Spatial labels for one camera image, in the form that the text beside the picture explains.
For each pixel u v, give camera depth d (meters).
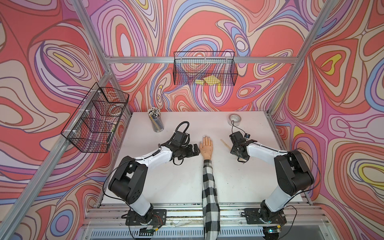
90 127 0.72
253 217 0.73
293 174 0.47
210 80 0.91
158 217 0.72
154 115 0.96
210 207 0.71
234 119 1.15
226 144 1.01
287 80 0.99
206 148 0.96
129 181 0.45
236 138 0.76
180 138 0.72
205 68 0.96
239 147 0.70
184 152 0.78
